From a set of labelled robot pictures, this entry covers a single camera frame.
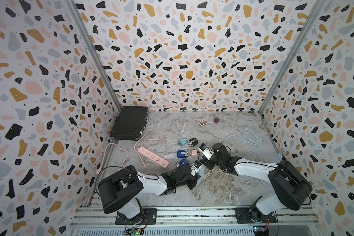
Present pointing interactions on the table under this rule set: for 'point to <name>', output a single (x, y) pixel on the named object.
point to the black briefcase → (130, 123)
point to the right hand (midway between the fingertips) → (204, 156)
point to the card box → (201, 120)
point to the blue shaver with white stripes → (182, 154)
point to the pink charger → (194, 152)
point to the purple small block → (216, 120)
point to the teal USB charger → (181, 142)
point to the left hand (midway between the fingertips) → (201, 176)
